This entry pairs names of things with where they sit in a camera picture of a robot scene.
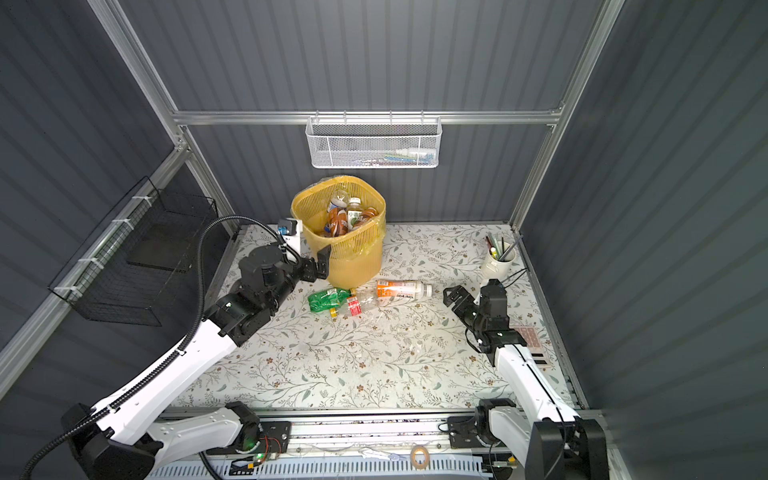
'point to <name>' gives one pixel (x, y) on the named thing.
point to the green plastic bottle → (327, 300)
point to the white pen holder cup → (499, 259)
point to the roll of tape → (426, 457)
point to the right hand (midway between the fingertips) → (457, 300)
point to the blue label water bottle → (338, 201)
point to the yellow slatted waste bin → (356, 256)
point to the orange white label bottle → (403, 289)
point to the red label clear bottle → (356, 305)
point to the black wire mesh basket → (134, 266)
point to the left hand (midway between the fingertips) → (311, 241)
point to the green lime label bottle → (354, 212)
